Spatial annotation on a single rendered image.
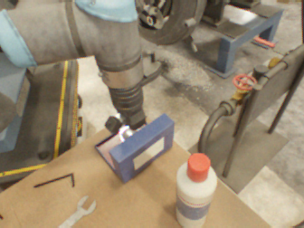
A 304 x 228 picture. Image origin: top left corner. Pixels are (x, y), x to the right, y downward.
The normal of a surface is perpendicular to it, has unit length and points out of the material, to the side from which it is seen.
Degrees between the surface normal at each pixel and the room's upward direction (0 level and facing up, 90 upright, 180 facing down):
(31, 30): 49
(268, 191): 0
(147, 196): 0
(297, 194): 0
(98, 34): 75
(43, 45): 79
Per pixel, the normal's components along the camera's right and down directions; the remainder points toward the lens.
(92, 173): -0.07, -0.66
